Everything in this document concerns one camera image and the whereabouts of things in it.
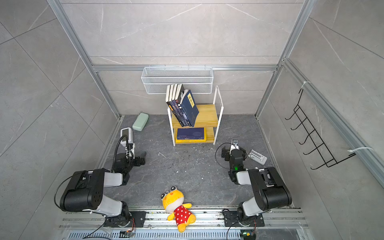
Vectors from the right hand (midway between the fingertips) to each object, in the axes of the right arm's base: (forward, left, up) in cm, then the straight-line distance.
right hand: (232, 145), depth 94 cm
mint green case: (+24, +66, -3) cm, 70 cm away
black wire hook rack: (-17, -30, +26) cm, 43 cm away
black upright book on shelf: (+5, +33, +15) cm, 37 cm away
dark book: (+6, +32, +29) cm, 43 cm away
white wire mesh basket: (+37, +21, +24) cm, 49 cm away
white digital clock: (+15, +71, -1) cm, 73 cm away
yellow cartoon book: (+5, +27, -2) cm, 27 cm away
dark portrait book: (+6, +34, +29) cm, 45 cm away
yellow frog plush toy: (-32, +36, +1) cm, 48 cm away
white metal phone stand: (-5, -16, -6) cm, 18 cm away
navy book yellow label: (+9, +27, +2) cm, 29 cm away
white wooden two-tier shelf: (+12, +15, +14) cm, 24 cm away
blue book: (+13, +27, +22) cm, 37 cm away
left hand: (-1, +61, -1) cm, 61 cm away
